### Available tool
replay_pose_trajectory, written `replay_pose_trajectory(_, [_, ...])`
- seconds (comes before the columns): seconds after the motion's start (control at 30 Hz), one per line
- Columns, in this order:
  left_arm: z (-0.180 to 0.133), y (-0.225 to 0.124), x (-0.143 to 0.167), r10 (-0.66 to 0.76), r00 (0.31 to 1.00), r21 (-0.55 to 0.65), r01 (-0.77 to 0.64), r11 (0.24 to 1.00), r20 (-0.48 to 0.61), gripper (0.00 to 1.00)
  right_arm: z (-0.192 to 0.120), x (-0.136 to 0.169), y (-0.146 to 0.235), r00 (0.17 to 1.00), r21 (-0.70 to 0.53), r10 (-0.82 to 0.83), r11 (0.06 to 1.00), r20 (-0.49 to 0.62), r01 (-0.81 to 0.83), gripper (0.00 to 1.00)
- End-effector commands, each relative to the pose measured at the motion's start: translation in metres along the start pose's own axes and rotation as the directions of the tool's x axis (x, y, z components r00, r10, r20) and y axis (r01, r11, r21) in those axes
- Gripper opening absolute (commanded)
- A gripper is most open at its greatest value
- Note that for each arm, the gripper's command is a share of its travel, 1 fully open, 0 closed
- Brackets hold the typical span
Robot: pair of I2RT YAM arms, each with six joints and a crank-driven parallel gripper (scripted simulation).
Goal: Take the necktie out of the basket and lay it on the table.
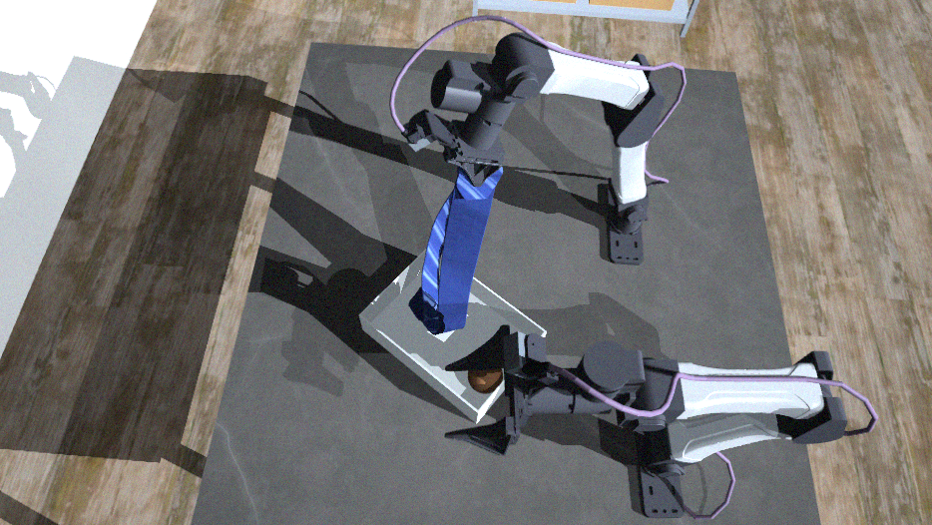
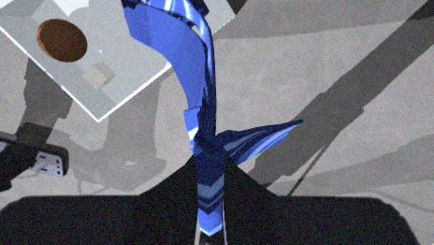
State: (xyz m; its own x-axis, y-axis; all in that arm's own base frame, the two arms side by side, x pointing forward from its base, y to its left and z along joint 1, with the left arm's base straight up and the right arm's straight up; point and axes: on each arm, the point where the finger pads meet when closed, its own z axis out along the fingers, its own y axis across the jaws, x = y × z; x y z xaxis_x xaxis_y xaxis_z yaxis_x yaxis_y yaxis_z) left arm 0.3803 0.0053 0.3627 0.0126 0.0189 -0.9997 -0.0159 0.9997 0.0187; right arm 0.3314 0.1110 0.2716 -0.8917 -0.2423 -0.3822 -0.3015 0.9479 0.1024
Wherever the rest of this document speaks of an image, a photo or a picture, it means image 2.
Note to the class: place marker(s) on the brown ball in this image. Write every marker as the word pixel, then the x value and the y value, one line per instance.
pixel 61 40

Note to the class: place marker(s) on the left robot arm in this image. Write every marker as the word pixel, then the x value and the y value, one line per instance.
pixel 16 158

